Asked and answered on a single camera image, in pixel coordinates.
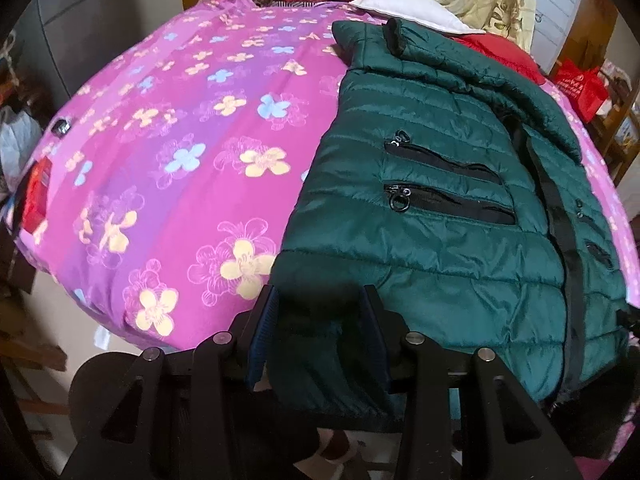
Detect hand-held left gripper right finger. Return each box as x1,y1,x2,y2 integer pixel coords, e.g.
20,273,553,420
362,284,586,480

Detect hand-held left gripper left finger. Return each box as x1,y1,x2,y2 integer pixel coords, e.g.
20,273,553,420
60,284,281,480

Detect green puffer jacket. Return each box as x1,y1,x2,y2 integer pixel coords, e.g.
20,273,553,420
270,17,633,433

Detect pink floral bedsheet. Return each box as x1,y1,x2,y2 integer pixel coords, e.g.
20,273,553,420
15,0,640,353

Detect red packet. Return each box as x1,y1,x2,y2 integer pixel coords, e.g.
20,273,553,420
21,156,54,235

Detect red cloth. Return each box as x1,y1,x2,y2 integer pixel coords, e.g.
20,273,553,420
457,34,547,86

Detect white plastic bag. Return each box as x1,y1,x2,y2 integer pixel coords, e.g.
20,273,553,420
0,106,42,197

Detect wooden shelf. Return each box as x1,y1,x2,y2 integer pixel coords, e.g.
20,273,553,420
594,60,640,188

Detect red shopping bag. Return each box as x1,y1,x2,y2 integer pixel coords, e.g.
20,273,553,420
551,59,610,124

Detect white pillow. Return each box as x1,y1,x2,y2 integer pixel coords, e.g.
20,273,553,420
352,0,487,36

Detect grey refrigerator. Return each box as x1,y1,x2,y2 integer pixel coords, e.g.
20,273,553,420
10,0,187,111

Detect wooden wardrobe panel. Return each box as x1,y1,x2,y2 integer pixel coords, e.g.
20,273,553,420
559,0,623,72

